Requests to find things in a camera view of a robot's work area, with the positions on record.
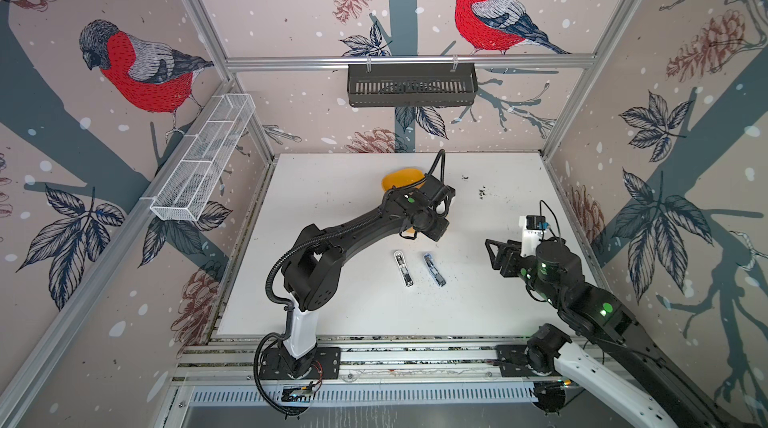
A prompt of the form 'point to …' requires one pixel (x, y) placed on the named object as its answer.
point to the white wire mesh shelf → (202, 156)
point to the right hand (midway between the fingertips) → (491, 245)
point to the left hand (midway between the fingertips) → (442, 229)
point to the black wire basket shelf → (413, 87)
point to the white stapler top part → (403, 268)
